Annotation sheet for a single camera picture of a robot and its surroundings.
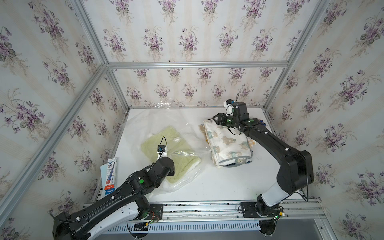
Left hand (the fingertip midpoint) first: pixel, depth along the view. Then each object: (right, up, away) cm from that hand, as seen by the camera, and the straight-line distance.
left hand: (173, 162), depth 77 cm
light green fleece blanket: (+5, -1, +13) cm, 14 cm away
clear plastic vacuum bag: (+5, +9, +22) cm, 24 cm away
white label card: (-36, -7, +6) cm, 37 cm away
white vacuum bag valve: (0, +10, +16) cm, 19 cm away
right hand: (+25, +24, +9) cm, 35 cm away
